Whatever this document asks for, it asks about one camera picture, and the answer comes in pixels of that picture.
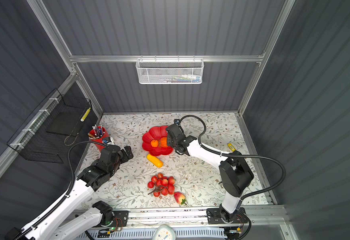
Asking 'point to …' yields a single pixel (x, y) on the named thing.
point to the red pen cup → (97, 134)
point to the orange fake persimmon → (163, 142)
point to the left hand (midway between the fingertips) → (123, 150)
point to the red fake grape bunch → (162, 185)
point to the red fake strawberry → (180, 198)
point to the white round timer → (164, 232)
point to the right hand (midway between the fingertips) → (173, 137)
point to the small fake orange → (154, 143)
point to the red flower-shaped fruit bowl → (156, 133)
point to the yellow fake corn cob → (158, 163)
